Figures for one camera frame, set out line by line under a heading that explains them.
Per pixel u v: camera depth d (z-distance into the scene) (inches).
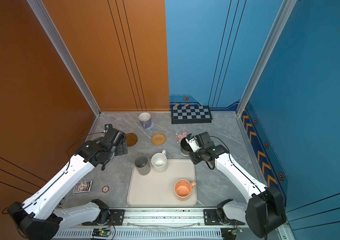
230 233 27.7
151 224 28.5
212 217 28.5
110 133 21.7
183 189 31.9
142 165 35.0
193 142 29.1
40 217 15.3
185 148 32.5
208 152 22.5
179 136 41.7
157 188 33.3
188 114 45.6
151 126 43.9
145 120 41.8
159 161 36.0
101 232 27.9
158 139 41.0
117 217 29.1
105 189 32.6
